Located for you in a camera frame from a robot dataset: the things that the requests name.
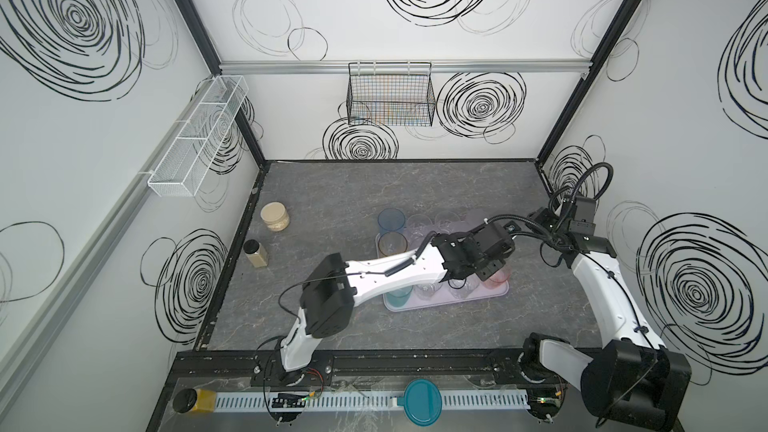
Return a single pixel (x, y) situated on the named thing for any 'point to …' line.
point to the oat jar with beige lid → (275, 215)
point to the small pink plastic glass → (498, 279)
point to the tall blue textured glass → (391, 220)
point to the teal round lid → (422, 402)
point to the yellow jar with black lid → (194, 399)
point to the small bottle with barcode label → (255, 253)
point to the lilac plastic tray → (444, 296)
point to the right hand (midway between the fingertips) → (529, 216)
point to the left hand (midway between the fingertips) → (495, 252)
